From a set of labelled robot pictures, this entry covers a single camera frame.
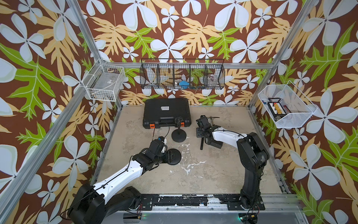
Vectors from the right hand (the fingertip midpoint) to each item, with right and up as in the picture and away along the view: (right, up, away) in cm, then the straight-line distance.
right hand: (199, 130), depth 100 cm
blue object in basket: (-12, +32, -7) cm, 35 cm away
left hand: (-19, -13, -17) cm, 29 cm away
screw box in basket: (+43, +14, -18) cm, 49 cm away
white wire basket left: (-62, +32, -15) cm, 71 cm away
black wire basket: (-13, +41, -2) cm, 43 cm away
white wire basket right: (+50, +15, -18) cm, 55 cm away
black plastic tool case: (-25, +14, +7) cm, 29 cm away
